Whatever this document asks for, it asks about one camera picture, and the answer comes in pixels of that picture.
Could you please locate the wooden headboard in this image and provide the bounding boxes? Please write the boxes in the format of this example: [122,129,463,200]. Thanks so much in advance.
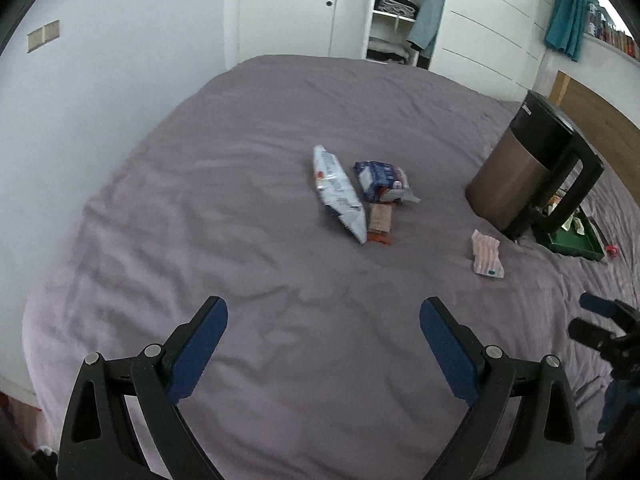
[548,71,640,196]

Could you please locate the pale green candy packet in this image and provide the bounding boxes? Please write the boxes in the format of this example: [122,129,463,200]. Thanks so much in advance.
[560,212,588,236]

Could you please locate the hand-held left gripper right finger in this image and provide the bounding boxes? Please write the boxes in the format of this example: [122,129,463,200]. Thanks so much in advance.
[419,296,585,480]

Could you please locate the white open closet shelves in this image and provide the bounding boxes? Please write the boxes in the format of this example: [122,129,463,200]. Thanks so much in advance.
[365,0,433,66]

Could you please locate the dark folded clothes pile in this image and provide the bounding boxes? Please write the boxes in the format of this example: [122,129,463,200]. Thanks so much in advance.
[377,0,418,16]

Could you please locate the white wardrobe doors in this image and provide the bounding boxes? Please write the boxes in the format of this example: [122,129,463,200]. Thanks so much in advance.
[427,0,548,103]

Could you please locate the orange wafer bar packet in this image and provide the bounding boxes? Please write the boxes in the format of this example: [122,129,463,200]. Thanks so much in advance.
[366,203,394,247]

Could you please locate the purple bed sheet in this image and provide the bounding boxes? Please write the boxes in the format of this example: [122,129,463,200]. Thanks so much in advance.
[22,54,640,480]

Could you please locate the row of books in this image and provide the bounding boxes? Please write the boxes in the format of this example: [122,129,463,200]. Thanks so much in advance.
[585,0,640,58]

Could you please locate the blue and white snack packet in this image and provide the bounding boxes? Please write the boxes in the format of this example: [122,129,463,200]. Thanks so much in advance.
[354,160,422,206]

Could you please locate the brown and black electric kettle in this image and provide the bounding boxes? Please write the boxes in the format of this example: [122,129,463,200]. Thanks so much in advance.
[465,90,606,243]

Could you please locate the white door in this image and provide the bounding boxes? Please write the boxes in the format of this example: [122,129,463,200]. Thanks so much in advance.
[237,0,341,61]

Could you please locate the green tray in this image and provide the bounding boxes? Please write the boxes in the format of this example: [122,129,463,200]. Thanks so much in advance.
[531,187,607,262]

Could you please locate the teal curtain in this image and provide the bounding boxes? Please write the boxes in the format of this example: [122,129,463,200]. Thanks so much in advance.
[544,0,588,62]

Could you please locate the hanging grey-blue garment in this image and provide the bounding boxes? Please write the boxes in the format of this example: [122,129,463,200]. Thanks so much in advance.
[406,0,447,53]

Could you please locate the pink striped snack packet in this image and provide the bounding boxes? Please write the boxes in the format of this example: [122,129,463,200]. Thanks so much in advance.
[471,229,504,279]

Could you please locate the long white snack packet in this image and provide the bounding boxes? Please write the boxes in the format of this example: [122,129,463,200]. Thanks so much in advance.
[312,145,367,246]

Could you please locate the person's right forearm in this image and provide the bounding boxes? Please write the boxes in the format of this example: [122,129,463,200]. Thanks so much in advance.
[597,377,633,433]

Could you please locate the beige wall switch plate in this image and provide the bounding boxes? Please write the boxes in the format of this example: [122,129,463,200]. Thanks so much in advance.
[26,20,61,53]

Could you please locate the light folded clothes pile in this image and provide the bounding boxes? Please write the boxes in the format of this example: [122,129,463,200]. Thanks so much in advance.
[367,37,413,63]

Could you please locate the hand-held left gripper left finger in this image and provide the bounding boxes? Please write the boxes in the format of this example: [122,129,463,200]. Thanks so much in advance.
[59,296,229,480]

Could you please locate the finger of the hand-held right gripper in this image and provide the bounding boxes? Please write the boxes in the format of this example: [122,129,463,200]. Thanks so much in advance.
[567,316,615,353]
[579,292,623,318]

